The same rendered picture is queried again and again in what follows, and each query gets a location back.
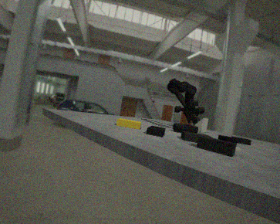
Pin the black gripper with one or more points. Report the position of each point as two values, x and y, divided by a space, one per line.
186 110

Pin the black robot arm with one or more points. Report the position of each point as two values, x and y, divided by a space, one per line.
177 87

